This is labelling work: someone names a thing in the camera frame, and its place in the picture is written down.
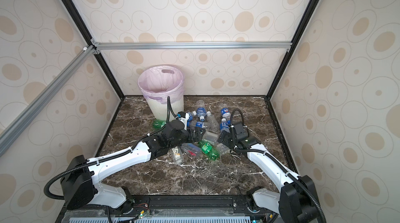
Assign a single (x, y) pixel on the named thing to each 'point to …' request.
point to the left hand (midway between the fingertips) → (204, 130)
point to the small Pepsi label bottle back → (225, 113)
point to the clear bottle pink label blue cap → (190, 149)
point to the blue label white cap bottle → (224, 125)
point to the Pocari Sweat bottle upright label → (201, 109)
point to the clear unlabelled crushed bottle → (213, 123)
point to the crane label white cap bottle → (177, 155)
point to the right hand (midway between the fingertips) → (225, 139)
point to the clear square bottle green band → (211, 137)
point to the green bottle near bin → (158, 124)
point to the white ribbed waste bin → (159, 110)
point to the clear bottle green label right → (223, 149)
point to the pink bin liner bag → (158, 82)
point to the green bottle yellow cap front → (207, 149)
